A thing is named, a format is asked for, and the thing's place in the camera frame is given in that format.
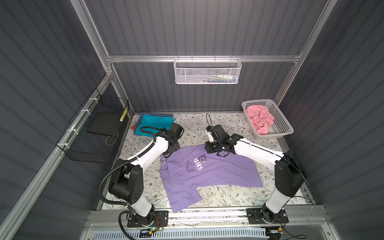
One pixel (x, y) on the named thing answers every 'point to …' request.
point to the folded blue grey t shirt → (152, 113)
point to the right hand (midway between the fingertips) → (207, 148)
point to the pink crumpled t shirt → (260, 117)
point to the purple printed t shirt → (183, 170)
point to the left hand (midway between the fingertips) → (172, 147)
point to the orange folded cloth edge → (133, 127)
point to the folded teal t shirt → (152, 121)
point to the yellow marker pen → (123, 115)
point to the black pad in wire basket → (105, 123)
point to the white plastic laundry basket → (281, 126)
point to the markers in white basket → (219, 78)
